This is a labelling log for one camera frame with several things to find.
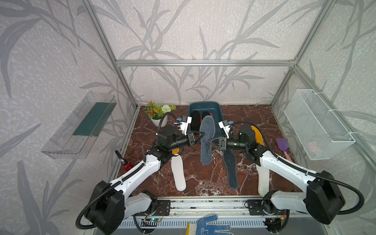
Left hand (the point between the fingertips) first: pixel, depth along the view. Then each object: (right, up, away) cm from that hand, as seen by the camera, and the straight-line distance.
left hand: (204, 136), depth 71 cm
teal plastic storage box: (+11, +17, +45) cm, 49 cm away
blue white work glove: (-1, -42, -3) cm, 42 cm away
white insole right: (+34, -27, +12) cm, 45 cm away
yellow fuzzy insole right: (+40, -4, +30) cm, 50 cm away
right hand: (+2, -3, +3) cm, 5 cm away
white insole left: (-15, -23, +16) cm, 32 cm away
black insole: (+3, +13, +42) cm, 44 cm away
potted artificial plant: (-30, +13, +22) cm, 39 cm away
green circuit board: (-24, -41, 0) cm, 47 cm away
